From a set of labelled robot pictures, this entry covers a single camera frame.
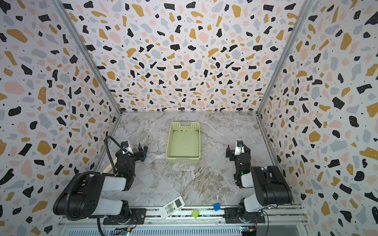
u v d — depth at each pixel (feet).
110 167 2.91
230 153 2.70
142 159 3.04
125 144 2.45
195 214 2.45
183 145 3.30
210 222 2.40
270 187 1.50
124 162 2.22
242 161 2.27
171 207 2.49
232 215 2.43
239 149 2.55
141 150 2.74
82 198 1.41
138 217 2.41
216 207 2.51
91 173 1.64
